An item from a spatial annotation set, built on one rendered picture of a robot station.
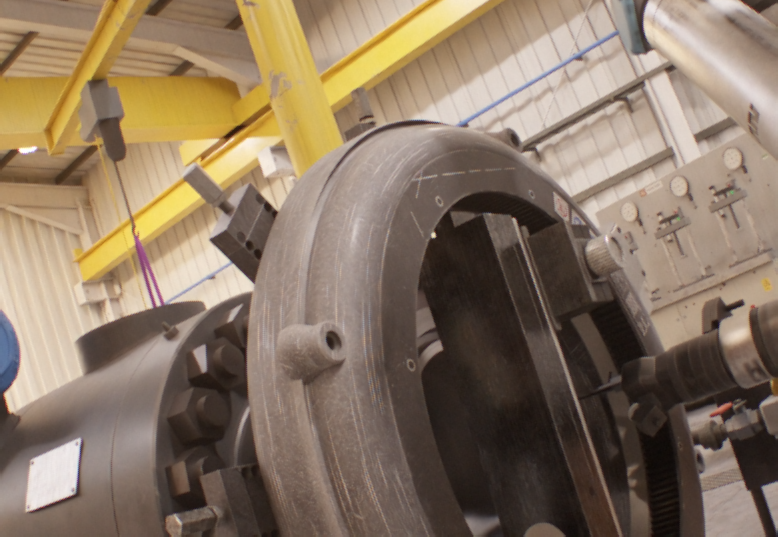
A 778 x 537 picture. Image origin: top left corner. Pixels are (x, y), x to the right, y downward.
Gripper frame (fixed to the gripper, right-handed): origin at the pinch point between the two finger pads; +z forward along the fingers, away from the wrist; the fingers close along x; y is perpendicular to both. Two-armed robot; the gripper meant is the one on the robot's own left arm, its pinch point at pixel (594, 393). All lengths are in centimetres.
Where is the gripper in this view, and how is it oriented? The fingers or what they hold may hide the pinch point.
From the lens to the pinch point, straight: 138.4
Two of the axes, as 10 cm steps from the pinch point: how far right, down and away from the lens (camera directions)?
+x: 6.3, 6.6, 4.2
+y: -2.0, 6.5, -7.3
